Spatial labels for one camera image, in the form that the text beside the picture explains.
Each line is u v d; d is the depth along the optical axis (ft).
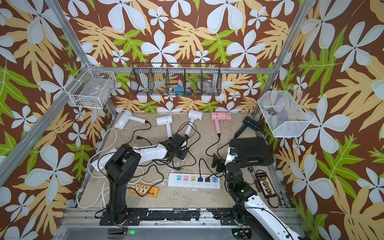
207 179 2.71
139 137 3.43
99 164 2.91
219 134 3.45
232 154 2.22
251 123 3.64
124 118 3.66
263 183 2.76
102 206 2.56
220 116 3.73
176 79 3.21
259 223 1.71
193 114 3.65
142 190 2.64
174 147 2.51
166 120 3.56
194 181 2.75
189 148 3.25
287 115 2.69
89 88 2.83
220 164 2.35
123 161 1.85
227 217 2.40
